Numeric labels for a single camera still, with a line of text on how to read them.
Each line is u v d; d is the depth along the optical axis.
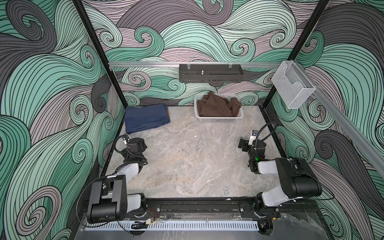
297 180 0.45
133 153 0.68
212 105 1.11
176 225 0.70
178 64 0.93
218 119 1.04
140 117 1.11
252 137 0.81
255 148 0.70
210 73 0.95
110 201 0.41
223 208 0.75
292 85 0.79
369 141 0.53
